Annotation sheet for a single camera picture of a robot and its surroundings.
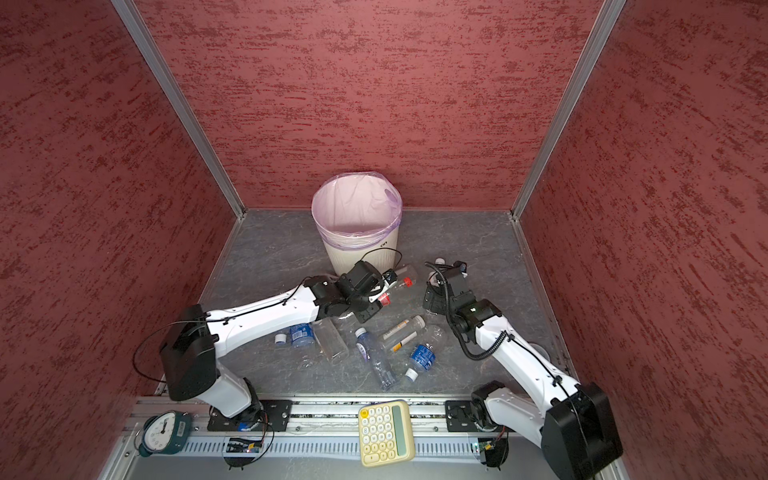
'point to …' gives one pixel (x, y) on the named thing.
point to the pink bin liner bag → (356, 210)
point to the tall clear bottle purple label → (378, 357)
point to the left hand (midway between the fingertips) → (370, 303)
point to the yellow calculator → (385, 433)
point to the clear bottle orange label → (399, 335)
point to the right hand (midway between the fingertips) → (438, 302)
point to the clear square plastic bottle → (329, 340)
